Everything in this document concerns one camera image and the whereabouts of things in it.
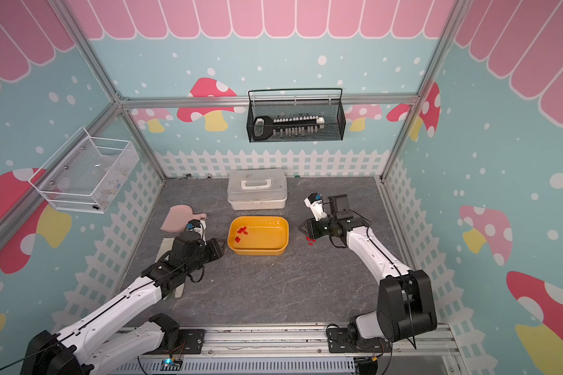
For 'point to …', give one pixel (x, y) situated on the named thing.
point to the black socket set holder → (264, 126)
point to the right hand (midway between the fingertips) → (304, 225)
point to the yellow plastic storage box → (258, 235)
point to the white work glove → (166, 246)
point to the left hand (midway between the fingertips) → (224, 246)
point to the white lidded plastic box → (256, 189)
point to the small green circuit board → (170, 365)
